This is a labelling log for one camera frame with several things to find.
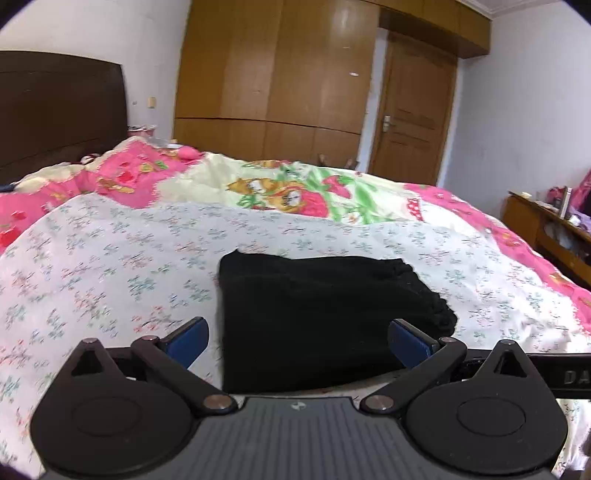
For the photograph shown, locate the black pants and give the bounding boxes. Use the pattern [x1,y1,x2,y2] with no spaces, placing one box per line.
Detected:
[218,251,458,395]

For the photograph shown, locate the pink clothing pile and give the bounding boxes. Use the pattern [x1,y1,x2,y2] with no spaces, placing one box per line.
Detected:
[545,171,591,233]

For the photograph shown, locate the floral bed quilt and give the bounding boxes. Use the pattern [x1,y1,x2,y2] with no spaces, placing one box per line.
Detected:
[1,138,590,477]

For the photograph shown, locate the wooden side desk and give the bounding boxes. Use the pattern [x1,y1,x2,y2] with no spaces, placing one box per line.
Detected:
[501,192,590,290]

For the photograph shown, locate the wooden door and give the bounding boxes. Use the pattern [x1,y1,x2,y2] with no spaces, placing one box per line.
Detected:
[369,32,458,185]

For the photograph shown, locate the dark wooden headboard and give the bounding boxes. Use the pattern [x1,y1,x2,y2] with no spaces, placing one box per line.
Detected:
[0,51,128,185]

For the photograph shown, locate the wooden wardrobe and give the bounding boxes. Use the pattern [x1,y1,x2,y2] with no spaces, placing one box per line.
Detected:
[173,1,491,162]

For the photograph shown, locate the door handle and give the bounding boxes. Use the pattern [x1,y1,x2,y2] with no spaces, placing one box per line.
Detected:
[382,115,396,134]

